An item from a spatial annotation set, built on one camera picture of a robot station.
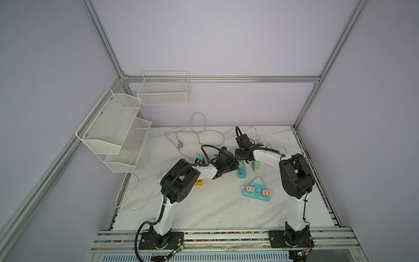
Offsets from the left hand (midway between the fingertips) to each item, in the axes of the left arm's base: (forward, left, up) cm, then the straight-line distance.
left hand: (237, 164), depth 97 cm
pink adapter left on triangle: (-18, -4, +5) cm, 19 cm away
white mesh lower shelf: (+5, +71, -4) cm, 71 cm away
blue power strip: (-4, -2, -1) cm, 4 cm away
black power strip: (0, +23, +1) cm, 23 cm away
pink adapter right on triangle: (-19, -12, +5) cm, 23 cm away
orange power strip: (-11, +23, -1) cm, 25 cm away
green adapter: (-1, -11, +1) cm, 11 cm away
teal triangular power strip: (-14, -10, +1) cm, 17 cm away
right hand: (+7, -1, +2) cm, 7 cm away
